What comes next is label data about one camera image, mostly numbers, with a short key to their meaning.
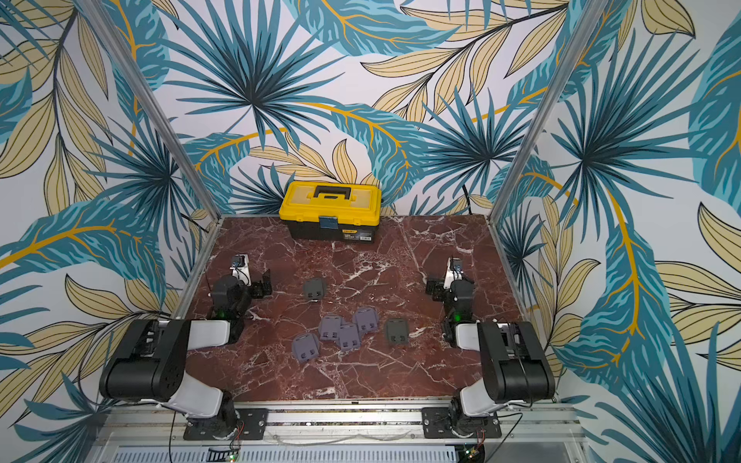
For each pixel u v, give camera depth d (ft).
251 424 2.40
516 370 1.46
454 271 2.58
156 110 2.82
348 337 2.87
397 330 2.92
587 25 2.31
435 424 2.41
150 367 1.46
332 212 3.23
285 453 2.30
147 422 2.45
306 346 2.83
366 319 3.02
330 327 2.94
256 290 2.75
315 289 3.20
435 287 2.76
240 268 2.57
